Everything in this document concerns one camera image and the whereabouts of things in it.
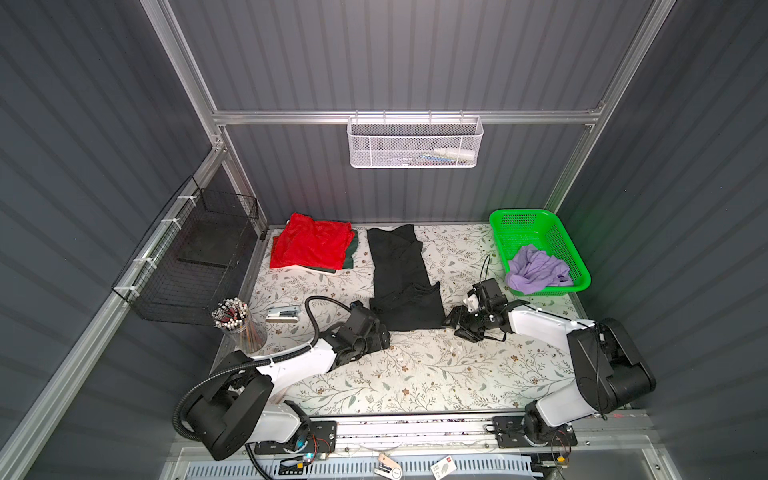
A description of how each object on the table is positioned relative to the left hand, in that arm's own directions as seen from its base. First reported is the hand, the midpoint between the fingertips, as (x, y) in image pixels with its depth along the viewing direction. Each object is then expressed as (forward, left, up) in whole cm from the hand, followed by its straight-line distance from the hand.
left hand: (382, 338), depth 88 cm
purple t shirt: (+20, -52, +3) cm, 56 cm away
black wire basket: (+11, +46, +25) cm, 54 cm away
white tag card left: (-31, 0, -1) cm, 31 cm away
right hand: (+2, -21, 0) cm, 21 cm away
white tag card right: (-32, -13, -2) cm, 35 cm away
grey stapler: (+10, +31, -1) cm, 33 cm away
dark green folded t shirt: (+30, +11, -1) cm, 32 cm away
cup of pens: (+1, +38, +15) cm, 41 cm away
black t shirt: (+14, -8, 0) cm, 16 cm away
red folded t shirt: (+35, +23, +5) cm, 42 cm away
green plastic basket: (+42, -55, +1) cm, 69 cm away
